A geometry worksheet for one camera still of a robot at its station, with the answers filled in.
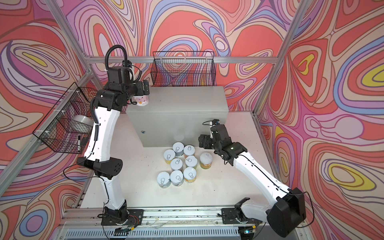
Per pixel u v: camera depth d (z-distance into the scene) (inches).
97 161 18.4
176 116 42.0
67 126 29.5
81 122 27.8
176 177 31.7
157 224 28.9
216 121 27.2
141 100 28.6
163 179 31.5
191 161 34.2
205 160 33.9
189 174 32.2
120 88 20.4
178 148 36.6
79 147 28.2
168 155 35.0
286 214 14.9
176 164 34.0
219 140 22.7
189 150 36.0
